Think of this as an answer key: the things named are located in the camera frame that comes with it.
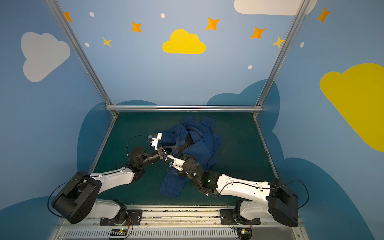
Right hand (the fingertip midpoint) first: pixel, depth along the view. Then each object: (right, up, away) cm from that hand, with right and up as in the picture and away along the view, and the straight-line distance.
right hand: (183, 150), depth 75 cm
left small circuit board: (-32, -40, -2) cm, 52 cm away
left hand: (-3, +2, +1) cm, 4 cm away
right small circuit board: (+31, -41, -2) cm, 51 cm away
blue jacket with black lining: (+6, +5, +10) cm, 13 cm away
